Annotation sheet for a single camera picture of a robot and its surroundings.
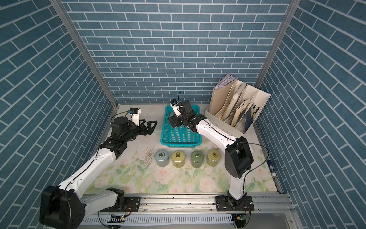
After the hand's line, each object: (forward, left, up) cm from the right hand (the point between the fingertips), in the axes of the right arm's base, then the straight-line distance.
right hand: (176, 115), depth 87 cm
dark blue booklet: (+12, -49, -12) cm, 52 cm away
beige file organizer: (+15, -38, -5) cm, 42 cm away
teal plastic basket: (-2, -1, -22) cm, 22 cm away
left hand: (-9, +11, +4) cm, 15 cm away
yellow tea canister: (-22, -3, -13) cm, 26 cm away
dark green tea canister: (-21, -14, -14) cm, 29 cm away
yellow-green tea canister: (-19, -24, -13) cm, 33 cm away
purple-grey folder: (+26, -30, +9) cm, 41 cm away
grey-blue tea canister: (-22, +7, -13) cm, 27 cm away
